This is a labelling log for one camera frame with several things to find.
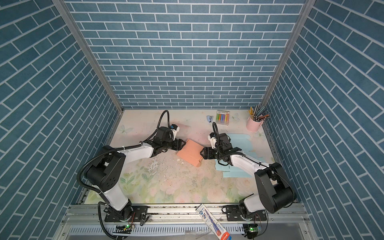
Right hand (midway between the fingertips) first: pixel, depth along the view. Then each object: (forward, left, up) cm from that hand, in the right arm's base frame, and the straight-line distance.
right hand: (204, 150), depth 89 cm
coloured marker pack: (+34, -12, -6) cm, 37 cm away
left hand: (+5, +14, 0) cm, 15 cm away
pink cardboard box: (+1, +8, -5) cm, 9 cm away
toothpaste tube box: (-35, -6, -6) cm, 36 cm away
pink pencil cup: (+23, -33, -2) cm, 40 cm away
